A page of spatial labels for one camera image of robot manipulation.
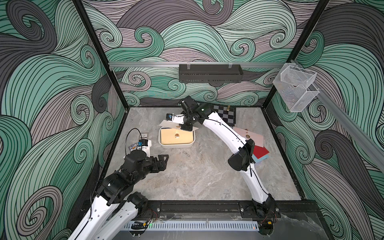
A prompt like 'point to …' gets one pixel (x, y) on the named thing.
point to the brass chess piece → (228, 109)
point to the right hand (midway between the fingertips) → (183, 121)
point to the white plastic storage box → (172, 146)
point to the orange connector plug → (144, 224)
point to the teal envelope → (256, 160)
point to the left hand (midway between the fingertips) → (161, 155)
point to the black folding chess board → (228, 116)
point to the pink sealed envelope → (258, 138)
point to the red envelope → (259, 151)
